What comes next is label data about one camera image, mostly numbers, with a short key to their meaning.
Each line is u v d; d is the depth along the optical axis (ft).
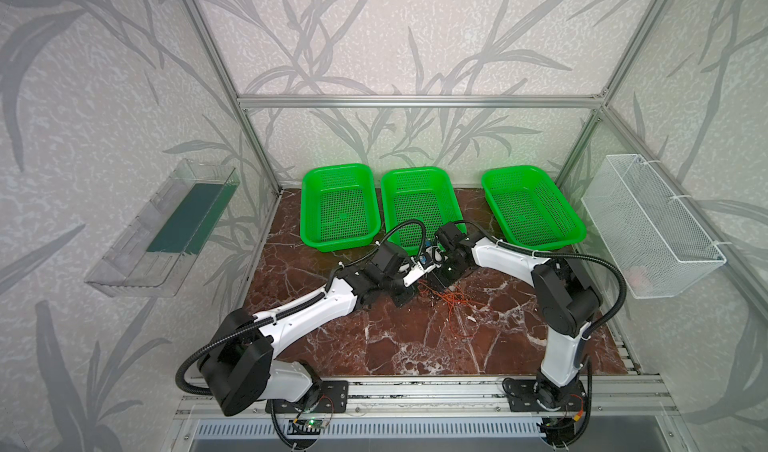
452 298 2.92
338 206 3.79
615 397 2.48
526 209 3.81
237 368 1.34
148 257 2.09
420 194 3.93
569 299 1.62
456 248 2.36
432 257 2.73
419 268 2.32
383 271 2.06
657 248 2.07
